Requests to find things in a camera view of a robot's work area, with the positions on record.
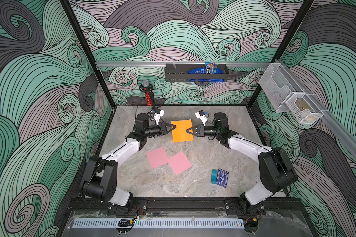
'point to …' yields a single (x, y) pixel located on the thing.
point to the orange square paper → (180, 134)
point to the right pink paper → (180, 163)
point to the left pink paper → (157, 157)
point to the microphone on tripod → (147, 87)
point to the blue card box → (222, 177)
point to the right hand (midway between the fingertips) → (187, 130)
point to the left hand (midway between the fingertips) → (175, 126)
